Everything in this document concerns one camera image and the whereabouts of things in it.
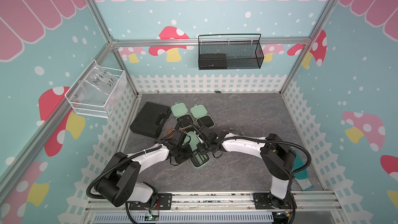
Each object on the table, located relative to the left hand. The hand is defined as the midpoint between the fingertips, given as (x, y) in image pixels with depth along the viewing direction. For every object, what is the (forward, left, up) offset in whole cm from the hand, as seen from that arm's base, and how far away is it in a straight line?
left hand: (193, 158), depth 87 cm
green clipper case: (+34, +11, -2) cm, 36 cm away
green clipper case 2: (+34, -3, -2) cm, 34 cm away
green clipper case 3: (0, -2, -1) cm, 2 cm away
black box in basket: (+45, -10, +33) cm, 57 cm away
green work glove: (-9, -58, -1) cm, 59 cm away
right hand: (+6, -4, +2) cm, 7 cm away
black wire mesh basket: (+52, -21, +33) cm, 65 cm away
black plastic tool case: (+24, +29, +3) cm, 38 cm away
